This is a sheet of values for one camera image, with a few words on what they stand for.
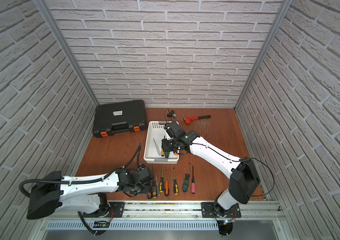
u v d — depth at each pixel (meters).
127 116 1.06
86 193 0.47
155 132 1.03
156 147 0.96
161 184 0.80
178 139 0.59
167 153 0.92
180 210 0.76
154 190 0.78
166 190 0.79
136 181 0.61
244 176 0.42
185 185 0.80
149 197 0.76
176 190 0.79
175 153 0.92
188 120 1.10
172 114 1.14
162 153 0.92
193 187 0.80
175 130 0.61
